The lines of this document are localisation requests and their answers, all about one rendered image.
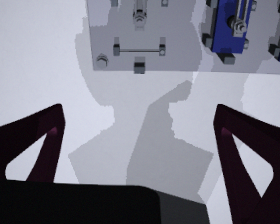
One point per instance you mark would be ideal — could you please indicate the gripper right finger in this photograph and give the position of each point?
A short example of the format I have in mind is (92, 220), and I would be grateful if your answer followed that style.
(264, 139)

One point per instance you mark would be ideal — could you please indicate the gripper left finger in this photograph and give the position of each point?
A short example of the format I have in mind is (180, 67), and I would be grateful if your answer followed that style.
(17, 136)

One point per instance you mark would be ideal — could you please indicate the blue rectangular block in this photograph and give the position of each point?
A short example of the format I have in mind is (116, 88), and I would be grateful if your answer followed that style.
(223, 41)

